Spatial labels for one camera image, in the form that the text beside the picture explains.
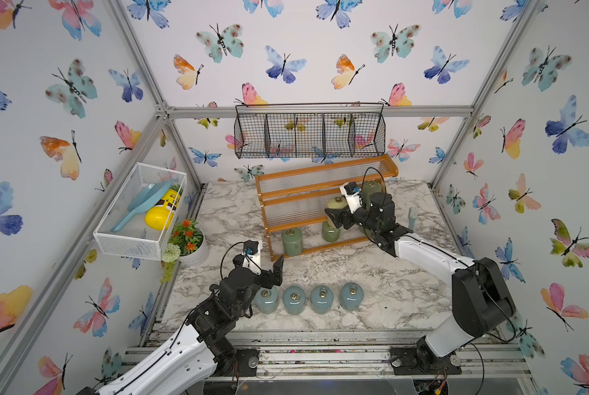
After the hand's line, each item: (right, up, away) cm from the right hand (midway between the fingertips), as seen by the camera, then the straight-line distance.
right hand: (337, 199), depth 84 cm
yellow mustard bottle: (-51, -6, -14) cm, 54 cm away
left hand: (-21, -17, -10) cm, 29 cm away
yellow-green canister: (0, -1, -2) cm, 2 cm away
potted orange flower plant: (-52, -16, +2) cm, 54 cm away
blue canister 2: (-14, -32, -6) cm, 35 cm away
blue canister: (-23, -32, -5) cm, 40 cm away
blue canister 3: (-6, -32, -5) cm, 33 cm away
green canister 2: (-15, -16, +7) cm, 23 cm away
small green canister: (-1, -13, +12) cm, 17 cm away
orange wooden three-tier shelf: (-16, -1, +30) cm, 34 cm away
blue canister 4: (+4, -31, -5) cm, 31 cm away
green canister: (+13, +5, +6) cm, 15 cm away
